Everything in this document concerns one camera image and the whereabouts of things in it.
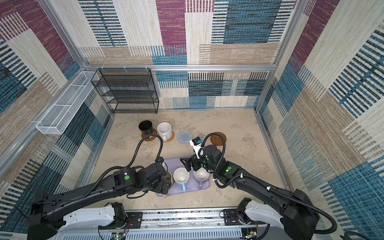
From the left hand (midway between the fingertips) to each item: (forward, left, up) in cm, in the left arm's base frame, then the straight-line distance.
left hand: (164, 181), depth 73 cm
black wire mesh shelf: (+63, +32, +6) cm, 71 cm away
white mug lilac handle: (+8, -18, -12) cm, 23 cm away
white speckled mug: (+36, +5, -8) cm, 38 cm away
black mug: (+37, +17, -4) cm, 40 cm away
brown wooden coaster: (+33, +14, -10) cm, 37 cm away
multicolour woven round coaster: (+36, -20, -12) cm, 43 cm away
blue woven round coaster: (+35, -8, -13) cm, 38 cm away
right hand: (+11, -12, +4) cm, 16 cm away
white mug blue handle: (+7, -7, -10) cm, 14 cm away
